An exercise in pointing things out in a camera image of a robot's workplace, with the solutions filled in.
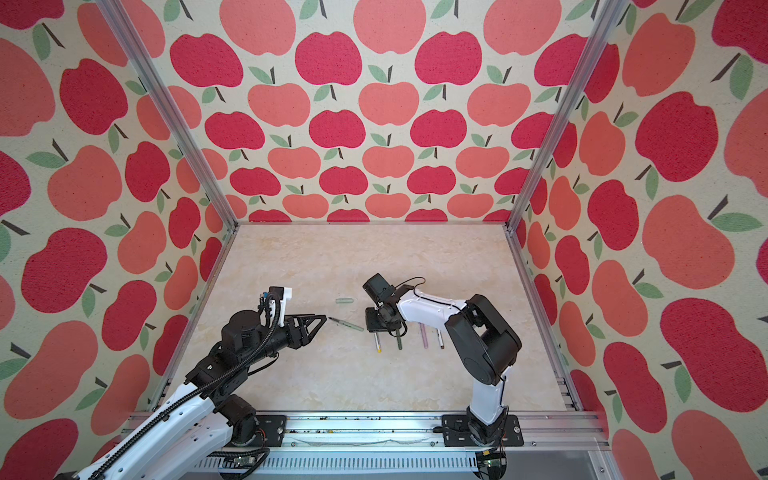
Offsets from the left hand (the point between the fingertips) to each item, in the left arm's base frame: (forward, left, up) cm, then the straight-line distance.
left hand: (324, 321), depth 73 cm
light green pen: (+9, -3, -19) cm, 22 cm away
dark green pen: (+1, -20, -19) cm, 28 cm away
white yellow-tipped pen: (+2, -13, -19) cm, 23 cm away
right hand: (+8, -13, -18) cm, 24 cm away
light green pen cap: (+18, -2, -19) cm, 26 cm away
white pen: (+4, -32, -20) cm, 38 cm away
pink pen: (+5, -27, -19) cm, 34 cm away
